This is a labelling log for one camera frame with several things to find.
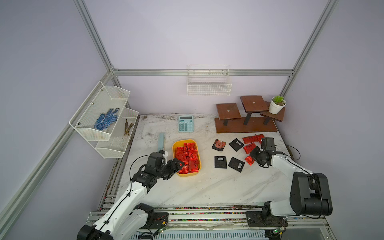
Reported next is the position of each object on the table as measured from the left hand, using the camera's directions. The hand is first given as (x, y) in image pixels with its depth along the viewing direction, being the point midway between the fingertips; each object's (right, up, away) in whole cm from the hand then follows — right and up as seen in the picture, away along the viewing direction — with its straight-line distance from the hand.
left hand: (180, 168), depth 80 cm
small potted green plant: (+60, +37, +13) cm, 72 cm away
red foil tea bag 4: (+42, +2, +10) cm, 43 cm away
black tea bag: (+34, -1, +13) cm, 37 cm away
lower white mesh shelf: (-41, +10, +9) cm, 43 cm away
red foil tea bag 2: (+55, +15, +28) cm, 64 cm away
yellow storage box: (-2, +12, +16) cm, 21 cm away
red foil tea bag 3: (+45, +8, +20) cm, 50 cm away
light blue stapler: (-15, +13, +20) cm, 28 cm away
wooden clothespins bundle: (-36, +22, +15) cm, 45 cm away
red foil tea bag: (+47, +14, +25) cm, 55 cm away
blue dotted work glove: (-40, +25, -4) cm, 47 cm away
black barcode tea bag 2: (+24, 0, +15) cm, 28 cm away
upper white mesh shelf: (-43, +28, -5) cm, 51 cm away
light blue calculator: (0, +26, +32) cm, 41 cm away
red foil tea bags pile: (+4, +5, +13) cm, 14 cm away
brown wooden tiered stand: (+34, +28, +31) cm, 54 cm away
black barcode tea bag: (+37, +10, +24) cm, 45 cm away
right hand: (+45, +4, +13) cm, 47 cm away
